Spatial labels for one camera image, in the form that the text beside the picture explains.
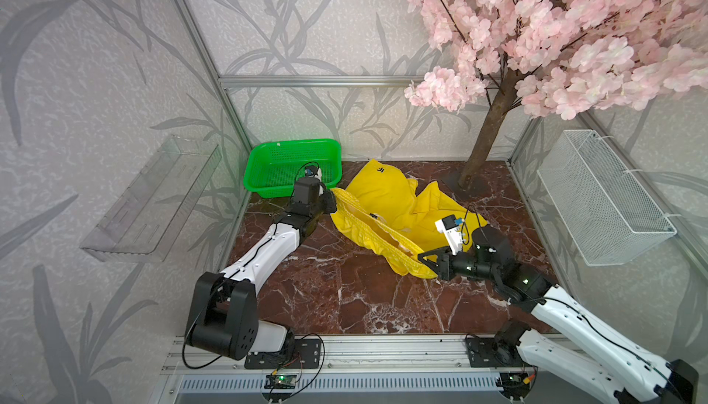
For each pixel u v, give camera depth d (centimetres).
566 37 55
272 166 118
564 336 49
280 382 71
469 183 108
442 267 62
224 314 42
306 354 74
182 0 75
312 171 76
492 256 54
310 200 68
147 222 69
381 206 103
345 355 75
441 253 64
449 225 65
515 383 74
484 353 74
